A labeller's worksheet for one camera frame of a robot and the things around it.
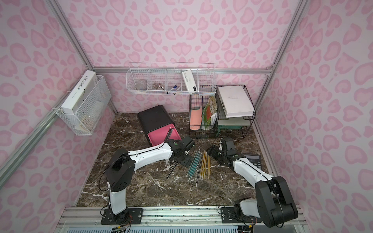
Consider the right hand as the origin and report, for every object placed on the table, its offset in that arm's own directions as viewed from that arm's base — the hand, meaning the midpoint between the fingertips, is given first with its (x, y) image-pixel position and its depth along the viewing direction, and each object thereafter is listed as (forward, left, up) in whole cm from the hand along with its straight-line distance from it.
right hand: (209, 151), depth 89 cm
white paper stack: (+28, -17, +16) cm, 36 cm away
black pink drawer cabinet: (+12, +31, +10) cm, 35 cm away
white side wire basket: (+3, +65, +24) cm, 70 cm away
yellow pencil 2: (-6, +3, -7) cm, 9 cm away
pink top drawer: (+6, +30, +7) cm, 32 cm away
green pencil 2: (-6, +7, -7) cm, 12 cm away
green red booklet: (+30, -2, +7) cm, 31 cm away
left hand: (-3, +15, -3) cm, 15 cm away
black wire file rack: (+21, -4, -7) cm, 22 cm away
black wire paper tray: (+15, -22, +9) cm, 28 cm away
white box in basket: (+36, +12, +26) cm, 46 cm away
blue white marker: (+39, +23, +19) cm, 49 cm away
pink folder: (+30, +8, -4) cm, 31 cm away
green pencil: (-6, +8, -6) cm, 12 cm away
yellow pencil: (-6, +3, -7) cm, 10 cm away
